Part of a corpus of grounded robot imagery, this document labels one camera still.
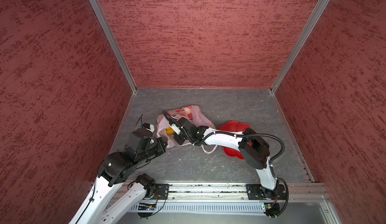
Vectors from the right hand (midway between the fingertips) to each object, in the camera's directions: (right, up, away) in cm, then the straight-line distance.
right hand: (175, 136), depth 86 cm
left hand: (0, -1, -19) cm, 20 cm away
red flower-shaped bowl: (+38, +4, +11) cm, 39 cm away
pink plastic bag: (+11, +12, +8) cm, 18 cm away
